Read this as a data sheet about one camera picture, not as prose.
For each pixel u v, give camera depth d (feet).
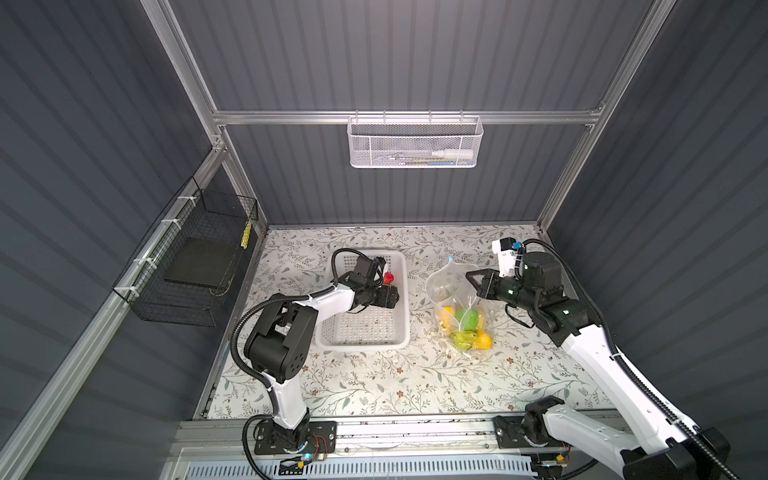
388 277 3.29
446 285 2.70
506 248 2.15
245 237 2.70
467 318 2.71
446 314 2.77
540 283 1.78
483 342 2.77
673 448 1.24
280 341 1.62
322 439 2.37
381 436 2.47
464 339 2.75
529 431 2.20
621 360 1.48
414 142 4.05
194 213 2.59
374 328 3.05
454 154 2.98
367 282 2.49
